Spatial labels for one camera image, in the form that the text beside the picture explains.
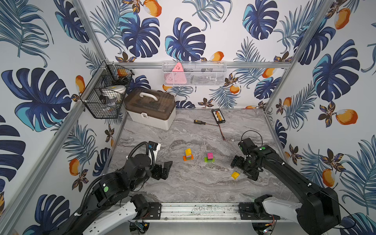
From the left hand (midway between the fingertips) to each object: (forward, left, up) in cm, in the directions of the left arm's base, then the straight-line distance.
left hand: (164, 158), depth 64 cm
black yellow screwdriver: (+43, -20, -25) cm, 53 cm away
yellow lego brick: (+13, -10, -18) cm, 24 cm away
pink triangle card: (+51, 0, +8) cm, 52 cm away
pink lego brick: (+17, -24, -27) cm, 40 cm away
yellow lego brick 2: (+4, -38, -24) cm, 45 cm away
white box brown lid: (+38, +16, -7) cm, 42 cm away
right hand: (+5, -38, -19) cm, 43 cm away
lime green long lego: (+13, -22, -27) cm, 37 cm away
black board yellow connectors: (+51, -31, -25) cm, 65 cm away
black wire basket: (+28, +42, +2) cm, 50 cm away
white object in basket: (+33, +32, +9) cm, 47 cm away
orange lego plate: (+13, -8, -25) cm, 29 cm away
